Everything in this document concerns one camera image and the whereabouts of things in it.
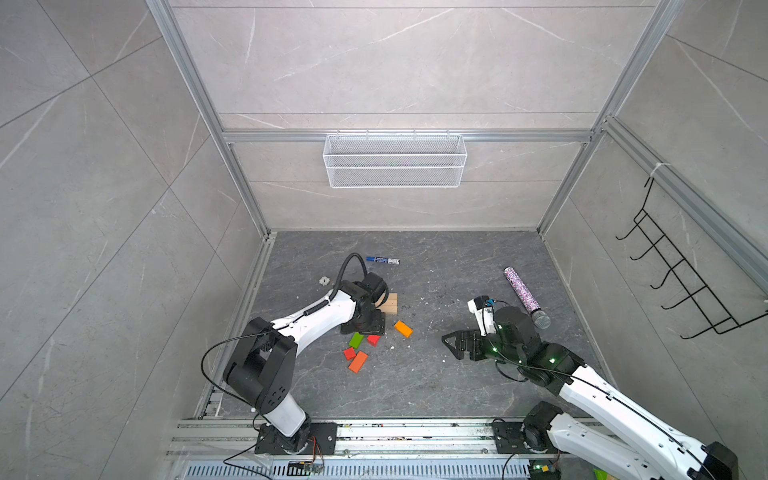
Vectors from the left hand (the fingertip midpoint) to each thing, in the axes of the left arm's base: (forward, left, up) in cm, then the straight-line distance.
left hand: (369, 322), depth 88 cm
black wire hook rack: (-14, -73, +26) cm, 79 cm away
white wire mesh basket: (+49, -9, +24) cm, 55 cm away
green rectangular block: (-3, +4, -6) cm, 8 cm away
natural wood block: (+8, -7, -6) cm, 13 cm away
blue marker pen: (+28, -5, -6) cm, 29 cm away
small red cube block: (-7, +6, -6) cm, 11 cm away
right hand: (-9, -22, +8) cm, 26 cm away
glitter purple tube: (0, -53, -2) cm, 53 cm away
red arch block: (-4, -1, -4) cm, 5 cm away
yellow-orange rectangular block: (0, -10, -6) cm, 12 cm away
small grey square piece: (+20, +17, -7) cm, 27 cm away
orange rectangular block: (-10, +4, -6) cm, 12 cm away
